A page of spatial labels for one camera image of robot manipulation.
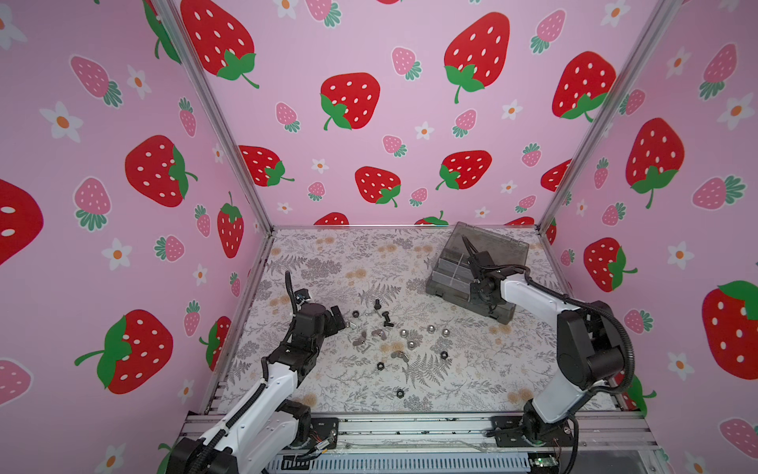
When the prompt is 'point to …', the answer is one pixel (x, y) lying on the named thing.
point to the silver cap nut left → (404, 333)
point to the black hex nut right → (444, 356)
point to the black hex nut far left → (355, 313)
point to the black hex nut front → (400, 394)
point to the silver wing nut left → (359, 340)
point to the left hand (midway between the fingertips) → (328, 312)
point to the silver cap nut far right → (445, 332)
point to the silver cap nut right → (430, 328)
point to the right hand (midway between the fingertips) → (480, 296)
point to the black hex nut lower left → (380, 363)
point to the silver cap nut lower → (411, 345)
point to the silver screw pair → (351, 325)
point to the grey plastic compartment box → (450, 277)
